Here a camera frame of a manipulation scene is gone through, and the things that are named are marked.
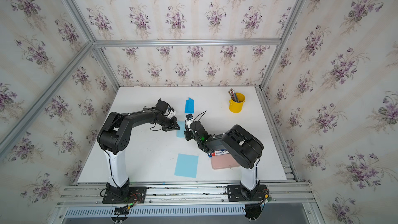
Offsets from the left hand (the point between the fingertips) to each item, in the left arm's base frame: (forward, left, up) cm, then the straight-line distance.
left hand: (180, 128), depth 97 cm
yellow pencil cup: (+15, -38, +4) cm, 41 cm away
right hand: (-1, -5, +4) cm, 6 cm away
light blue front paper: (-22, -5, 0) cm, 23 cm away
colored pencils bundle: (+16, -34, +14) cm, 40 cm away
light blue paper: (-2, 0, -1) cm, 3 cm away
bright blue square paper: (+17, -5, +2) cm, 18 cm away
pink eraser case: (-20, -25, 0) cm, 33 cm away
